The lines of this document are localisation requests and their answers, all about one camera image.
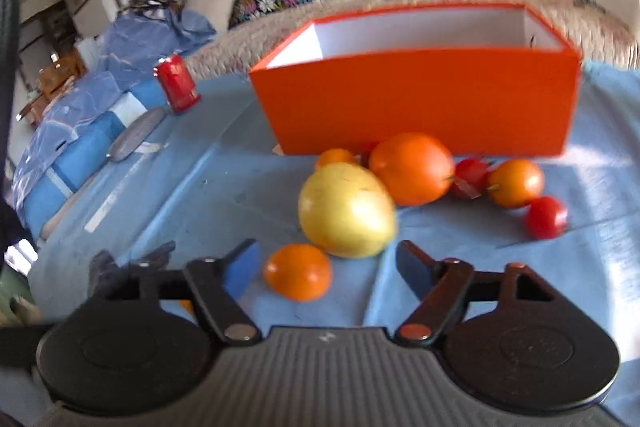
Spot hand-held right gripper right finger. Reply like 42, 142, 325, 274
395, 239, 559, 348

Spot orange mandarin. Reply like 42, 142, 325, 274
263, 243, 333, 303
487, 159, 546, 209
315, 148, 358, 170

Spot blue cloth pile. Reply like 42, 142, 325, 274
12, 4, 218, 235

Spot grey knife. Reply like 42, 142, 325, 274
107, 107, 166, 162

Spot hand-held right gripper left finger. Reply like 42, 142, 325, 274
105, 238, 263, 348

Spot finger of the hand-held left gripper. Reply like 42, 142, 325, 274
127, 240, 177, 271
89, 249, 130, 299

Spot orange cardboard box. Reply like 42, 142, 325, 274
248, 3, 583, 158

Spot yellow pear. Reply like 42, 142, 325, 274
298, 163, 399, 259

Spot large orange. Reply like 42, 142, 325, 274
369, 133, 456, 208

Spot white pillow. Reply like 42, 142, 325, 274
185, 0, 244, 35

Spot blue tablecloth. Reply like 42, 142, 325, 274
30, 62, 640, 408

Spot red soda can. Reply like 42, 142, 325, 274
152, 54, 202, 114

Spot sofa with beige quilted cover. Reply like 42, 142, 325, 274
185, 0, 640, 80

